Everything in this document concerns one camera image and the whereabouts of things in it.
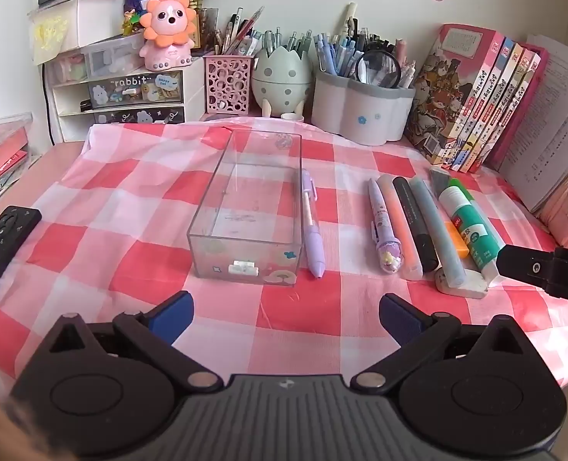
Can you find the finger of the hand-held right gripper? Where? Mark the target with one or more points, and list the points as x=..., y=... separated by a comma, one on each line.
x=529, y=266

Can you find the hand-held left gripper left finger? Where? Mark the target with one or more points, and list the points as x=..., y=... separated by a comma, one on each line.
x=174, y=316

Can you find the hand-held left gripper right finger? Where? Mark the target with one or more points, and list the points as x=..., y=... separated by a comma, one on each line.
x=400, y=319

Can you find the green glue stick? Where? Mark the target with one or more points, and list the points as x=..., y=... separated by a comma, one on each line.
x=471, y=235

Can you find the short orange highlighter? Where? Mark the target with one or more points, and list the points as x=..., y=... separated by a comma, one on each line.
x=457, y=240

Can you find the white stick with green cap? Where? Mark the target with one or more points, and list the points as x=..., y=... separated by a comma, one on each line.
x=471, y=203

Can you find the peach highlighter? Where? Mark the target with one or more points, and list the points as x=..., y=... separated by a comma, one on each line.
x=401, y=230

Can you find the purple pen with charm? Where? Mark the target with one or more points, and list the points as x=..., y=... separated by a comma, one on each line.
x=382, y=225

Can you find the grey-blue marker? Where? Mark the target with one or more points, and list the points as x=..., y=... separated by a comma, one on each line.
x=437, y=230

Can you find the black marker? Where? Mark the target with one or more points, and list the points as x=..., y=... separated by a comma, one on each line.
x=416, y=221

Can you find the purple mechanical pencil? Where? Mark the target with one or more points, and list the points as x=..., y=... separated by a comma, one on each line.
x=311, y=235

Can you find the clear plastic organizer box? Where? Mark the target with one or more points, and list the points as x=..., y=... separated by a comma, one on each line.
x=245, y=192

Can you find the white eraser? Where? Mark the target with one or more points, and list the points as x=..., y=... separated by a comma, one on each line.
x=471, y=290

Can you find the pink bag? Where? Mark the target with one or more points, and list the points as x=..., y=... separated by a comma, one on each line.
x=562, y=201

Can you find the red checked tablecloth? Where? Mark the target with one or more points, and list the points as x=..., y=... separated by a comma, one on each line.
x=120, y=230

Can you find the open white text book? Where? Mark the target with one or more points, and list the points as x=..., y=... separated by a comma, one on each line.
x=553, y=120

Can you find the cartoon comic book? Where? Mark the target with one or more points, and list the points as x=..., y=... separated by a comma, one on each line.
x=523, y=93
x=437, y=86
x=512, y=91
x=500, y=87

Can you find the black phone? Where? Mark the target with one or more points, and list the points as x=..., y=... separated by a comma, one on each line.
x=0, y=249

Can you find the white flower-shaped pen holder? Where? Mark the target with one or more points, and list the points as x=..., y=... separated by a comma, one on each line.
x=361, y=105

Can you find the pink perforated pen holder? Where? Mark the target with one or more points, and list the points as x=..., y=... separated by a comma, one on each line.
x=229, y=84

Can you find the black magnifying glass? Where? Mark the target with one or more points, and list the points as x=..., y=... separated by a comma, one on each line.
x=377, y=69

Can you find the white drawer organizer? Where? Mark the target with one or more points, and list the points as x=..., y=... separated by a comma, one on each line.
x=72, y=89

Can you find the green egg-shaped pen holder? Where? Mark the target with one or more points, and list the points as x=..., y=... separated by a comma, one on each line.
x=279, y=79

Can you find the clear storage box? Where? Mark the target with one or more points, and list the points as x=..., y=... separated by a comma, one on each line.
x=111, y=55
x=68, y=69

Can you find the bundle of blue pens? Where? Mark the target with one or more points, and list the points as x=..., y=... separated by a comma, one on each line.
x=334, y=53

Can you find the glass vase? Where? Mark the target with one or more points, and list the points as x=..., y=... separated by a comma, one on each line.
x=207, y=29

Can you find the bundle of red and black pens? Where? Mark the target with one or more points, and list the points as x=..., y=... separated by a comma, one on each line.
x=243, y=33

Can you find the pink lion toy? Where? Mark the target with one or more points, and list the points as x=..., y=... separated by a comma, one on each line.
x=168, y=24

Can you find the bundle of grey gel pens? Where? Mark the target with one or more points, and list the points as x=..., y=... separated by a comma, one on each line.
x=284, y=41

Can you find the small colourful figurine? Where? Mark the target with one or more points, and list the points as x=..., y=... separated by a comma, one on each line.
x=131, y=21

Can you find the white box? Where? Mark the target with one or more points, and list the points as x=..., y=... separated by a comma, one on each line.
x=96, y=14

